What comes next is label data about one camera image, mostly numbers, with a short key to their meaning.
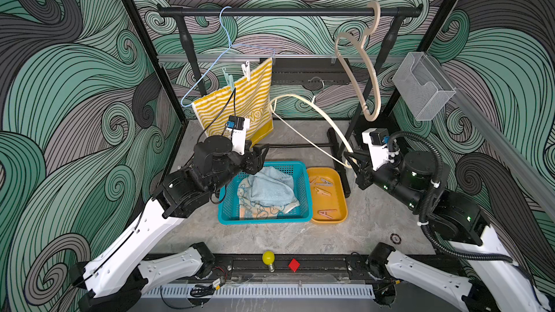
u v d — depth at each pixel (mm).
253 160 509
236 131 483
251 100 775
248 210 836
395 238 794
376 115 511
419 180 376
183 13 519
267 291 697
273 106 730
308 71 1073
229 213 833
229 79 646
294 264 730
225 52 952
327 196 883
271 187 832
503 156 581
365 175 491
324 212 851
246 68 672
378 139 438
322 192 900
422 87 783
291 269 722
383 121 1109
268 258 729
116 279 368
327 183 934
